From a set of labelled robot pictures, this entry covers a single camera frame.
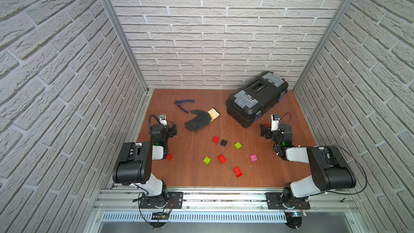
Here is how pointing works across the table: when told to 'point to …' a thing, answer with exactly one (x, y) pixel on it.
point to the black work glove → (201, 120)
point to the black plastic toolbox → (243, 104)
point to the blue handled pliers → (178, 103)
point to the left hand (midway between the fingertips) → (166, 120)
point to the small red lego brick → (215, 139)
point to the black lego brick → (223, 143)
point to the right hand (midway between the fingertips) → (271, 124)
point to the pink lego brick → (253, 157)
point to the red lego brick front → (237, 171)
